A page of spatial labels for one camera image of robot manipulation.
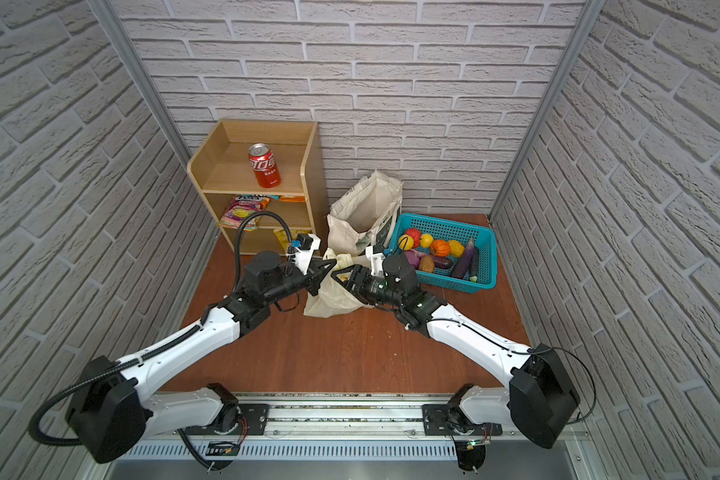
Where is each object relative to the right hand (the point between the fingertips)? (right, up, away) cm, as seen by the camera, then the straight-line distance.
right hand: (335, 278), depth 72 cm
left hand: (0, +5, +2) cm, 5 cm away
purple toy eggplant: (+40, +1, +29) cm, 49 cm away
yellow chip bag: (-23, +11, +35) cm, 43 cm away
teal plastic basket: (+46, -1, +26) cm, 53 cm away
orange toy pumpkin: (+33, +7, +31) cm, 46 cm away
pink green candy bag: (-34, +20, +22) cm, 45 cm away
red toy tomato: (+25, +12, +34) cm, 44 cm away
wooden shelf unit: (-32, +33, +20) cm, 50 cm away
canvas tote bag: (+5, +18, +39) cm, 43 cm away
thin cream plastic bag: (-2, -6, +5) cm, 8 cm away
